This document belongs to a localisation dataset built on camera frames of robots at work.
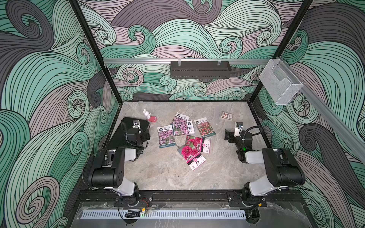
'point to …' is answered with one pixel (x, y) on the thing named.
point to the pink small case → (153, 119)
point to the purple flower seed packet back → (180, 122)
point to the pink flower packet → (201, 145)
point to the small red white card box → (227, 115)
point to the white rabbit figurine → (147, 113)
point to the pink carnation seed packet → (192, 156)
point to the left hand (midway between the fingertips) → (139, 128)
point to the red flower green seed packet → (204, 128)
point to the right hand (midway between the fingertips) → (232, 129)
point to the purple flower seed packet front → (166, 136)
